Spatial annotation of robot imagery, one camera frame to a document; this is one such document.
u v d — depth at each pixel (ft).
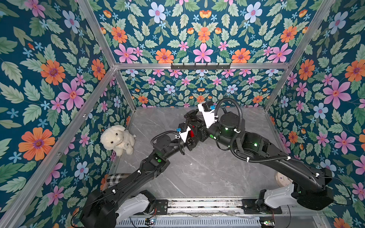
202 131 1.57
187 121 1.73
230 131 1.30
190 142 1.98
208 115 1.53
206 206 2.46
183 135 1.86
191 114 1.69
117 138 2.69
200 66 3.06
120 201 1.57
